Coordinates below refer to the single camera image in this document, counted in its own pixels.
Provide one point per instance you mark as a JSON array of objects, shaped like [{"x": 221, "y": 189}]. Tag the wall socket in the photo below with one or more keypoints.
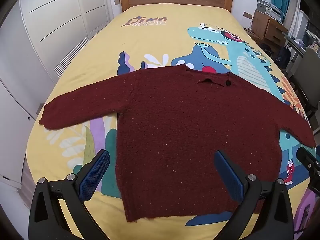
[{"x": 247, "y": 14}]

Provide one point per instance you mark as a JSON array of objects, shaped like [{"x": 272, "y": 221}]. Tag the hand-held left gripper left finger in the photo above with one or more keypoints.
[{"x": 93, "y": 177}]

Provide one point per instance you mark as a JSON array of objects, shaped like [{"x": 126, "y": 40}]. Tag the yellow dinosaur printed blanket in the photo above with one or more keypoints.
[{"x": 150, "y": 42}]

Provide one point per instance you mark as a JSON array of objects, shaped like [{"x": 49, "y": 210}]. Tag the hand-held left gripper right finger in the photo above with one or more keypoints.
[{"x": 231, "y": 177}]

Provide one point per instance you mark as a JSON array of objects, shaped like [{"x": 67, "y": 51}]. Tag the wooden cabinet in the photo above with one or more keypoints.
[{"x": 267, "y": 28}]

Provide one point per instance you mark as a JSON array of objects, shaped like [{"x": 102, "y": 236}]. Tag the purple plastic object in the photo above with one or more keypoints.
[{"x": 306, "y": 212}]

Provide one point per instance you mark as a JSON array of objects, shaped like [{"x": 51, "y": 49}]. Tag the dark red knit sweater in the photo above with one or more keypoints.
[{"x": 175, "y": 130}]

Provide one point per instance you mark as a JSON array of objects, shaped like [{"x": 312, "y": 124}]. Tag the white printer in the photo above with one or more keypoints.
[{"x": 268, "y": 8}]

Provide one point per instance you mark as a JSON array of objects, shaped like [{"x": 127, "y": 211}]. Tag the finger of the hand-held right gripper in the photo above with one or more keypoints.
[
  {"x": 315, "y": 188},
  {"x": 311, "y": 163}
]

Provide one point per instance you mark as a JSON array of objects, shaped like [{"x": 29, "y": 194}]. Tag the white wardrobe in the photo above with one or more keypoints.
[{"x": 50, "y": 17}]

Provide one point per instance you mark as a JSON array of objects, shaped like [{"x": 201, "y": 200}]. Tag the grey chair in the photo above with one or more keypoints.
[{"x": 308, "y": 75}]

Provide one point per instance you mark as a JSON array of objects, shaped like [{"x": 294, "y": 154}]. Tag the wall switch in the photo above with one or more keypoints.
[{"x": 117, "y": 2}]

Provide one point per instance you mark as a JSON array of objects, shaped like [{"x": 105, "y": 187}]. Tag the black bag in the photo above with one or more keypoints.
[{"x": 283, "y": 56}]

